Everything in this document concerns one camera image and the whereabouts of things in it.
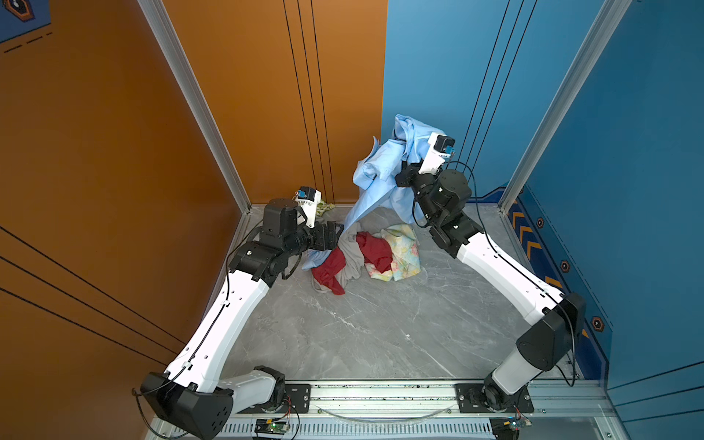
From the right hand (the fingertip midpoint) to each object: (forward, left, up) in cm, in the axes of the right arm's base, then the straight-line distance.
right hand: (400, 147), depth 67 cm
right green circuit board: (-51, -30, -49) cm, 77 cm away
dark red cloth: (-4, +5, -39) cm, 40 cm away
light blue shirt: (0, +3, -18) cm, 19 cm away
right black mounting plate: (-46, -19, -48) cm, 69 cm away
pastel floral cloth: (-1, -5, -41) cm, 41 cm away
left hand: (-11, +17, -15) cm, 25 cm away
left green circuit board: (-52, +34, -49) cm, 79 cm away
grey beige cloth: (-4, +13, -39) cm, 42 cm away
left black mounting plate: (-46, +28, -47) cm, 71 cm away
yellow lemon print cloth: (+28, +28, -47) cm, 61 cm away
